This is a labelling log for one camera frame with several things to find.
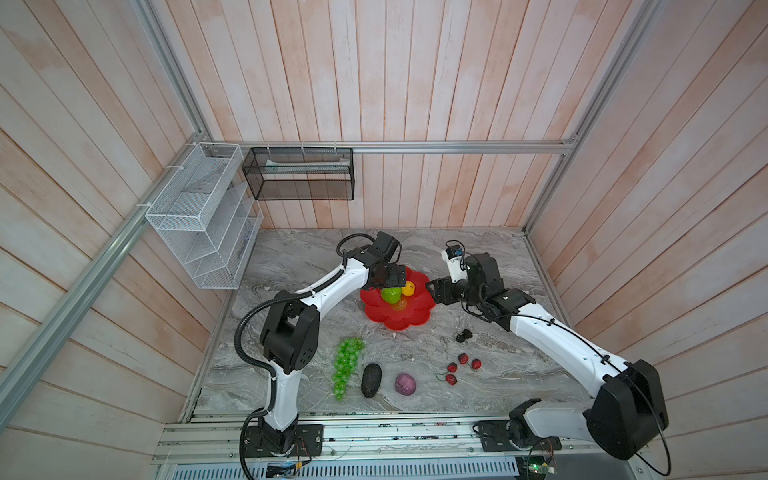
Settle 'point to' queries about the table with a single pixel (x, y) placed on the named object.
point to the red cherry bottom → (451, 379)
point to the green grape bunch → (345, 363)
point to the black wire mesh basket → (301, 173)
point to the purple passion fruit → (405, 384)
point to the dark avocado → (371, 379)
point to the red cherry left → (452, 367)
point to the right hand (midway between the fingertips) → (435, 280)
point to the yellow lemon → (408, 289)
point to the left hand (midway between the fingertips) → (391, 284)
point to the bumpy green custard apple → (391, 295)
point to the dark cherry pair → (466, 334)
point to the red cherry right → (476, 364)
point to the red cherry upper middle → (463, 358)
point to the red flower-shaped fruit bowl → (411, 311)
